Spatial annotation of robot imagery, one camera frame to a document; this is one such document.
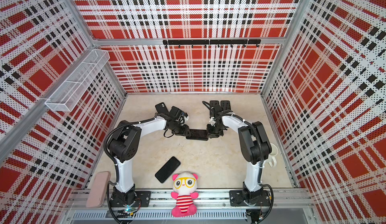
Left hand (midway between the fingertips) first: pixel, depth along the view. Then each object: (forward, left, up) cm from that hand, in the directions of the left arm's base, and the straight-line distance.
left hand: (188, 135), depth 95 cm
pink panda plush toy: (-30, 0, +5) cm, 30 cm away
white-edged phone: (+26, -27, 0) cm, 37 cm away
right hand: (-2, -13, +2) cm, 14 cm away
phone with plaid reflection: (+1, -7, 0) cm, 7 cm away
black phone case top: (+24, +22, -2) cm, 33 cm away
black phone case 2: (+27, -18, +2) cm, 33 cm away
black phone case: (-1, -7, -2) cm, 7 cm away
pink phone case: (-30, +45, -1) cm, 54 cm away
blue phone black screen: (-21, +11, -2) cm, 23 cm away
